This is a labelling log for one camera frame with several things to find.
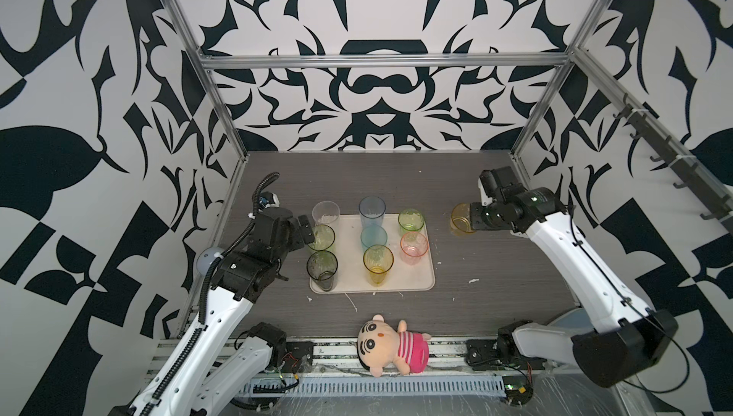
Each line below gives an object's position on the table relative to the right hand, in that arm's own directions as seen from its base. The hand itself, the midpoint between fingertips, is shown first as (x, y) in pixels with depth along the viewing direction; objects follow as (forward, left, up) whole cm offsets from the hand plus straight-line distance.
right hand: (477, 214), depth 78 cm
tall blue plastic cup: (+6, +28, -7) cm, 30 cm away
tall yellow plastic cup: (-8, +27, -11) cm, 30 cm away
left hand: (-3, +50, +3) cm, 50 cm away
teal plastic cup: (+4, +28, -18) cm, 33 cm away
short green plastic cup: (+7, +16, -15) cm, 23 cm away
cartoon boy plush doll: (-29, +27, -13) cm, 41 cm away
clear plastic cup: (+6, +42, -7) cm, 43 cm away
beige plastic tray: (-5, +18, -20) cm, 27 cm away
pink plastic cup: (0, +15, -19) cm, 24 cm away
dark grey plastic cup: (-7, +44, -17) cm, 47 cm away
